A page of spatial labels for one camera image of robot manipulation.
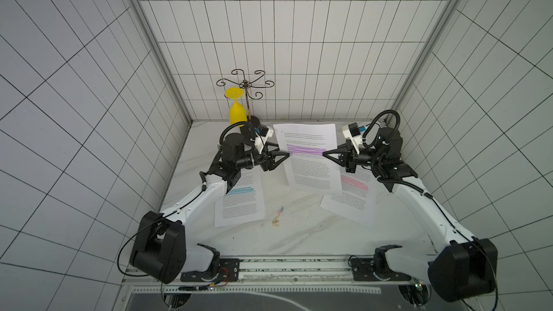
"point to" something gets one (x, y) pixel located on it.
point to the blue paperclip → (281, 209)
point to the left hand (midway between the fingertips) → (282, 153)
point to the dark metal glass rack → (248, 87)
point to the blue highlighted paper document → (245, 201)
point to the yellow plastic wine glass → (237, 114)
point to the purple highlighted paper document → (307, 167)
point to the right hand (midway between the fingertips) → (325, 151)
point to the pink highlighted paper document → (359, 199)
